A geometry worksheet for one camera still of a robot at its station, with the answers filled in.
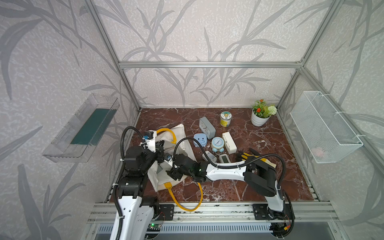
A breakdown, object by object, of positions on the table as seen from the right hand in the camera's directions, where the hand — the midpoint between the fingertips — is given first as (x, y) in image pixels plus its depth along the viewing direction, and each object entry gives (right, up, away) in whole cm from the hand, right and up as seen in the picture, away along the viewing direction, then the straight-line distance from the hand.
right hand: (169, 163), depth 81 cm
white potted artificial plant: (+58, +29, +18) cm, 67 cm away
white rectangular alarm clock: (+35, +10, +12) cm, 39 cm away
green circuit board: (-6, -28, -10) cm, 30 cm away
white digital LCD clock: (+31, +1, +9) cm, 33 cm away
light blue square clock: (+18, +12, +18) cm, 28 cm away
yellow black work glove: (+43, +2, +9) cm, 44 cm away
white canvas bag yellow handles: (+5, +14, -11) cm, 18 cm away
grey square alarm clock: (+21, +19, +17) cm, 33 cm away
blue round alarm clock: (+28, +9, +14) cm, 33 cm away
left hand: (0, +14, -10) cm, 17 cm away
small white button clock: (+24, +1, +10) cm, 26 cm away
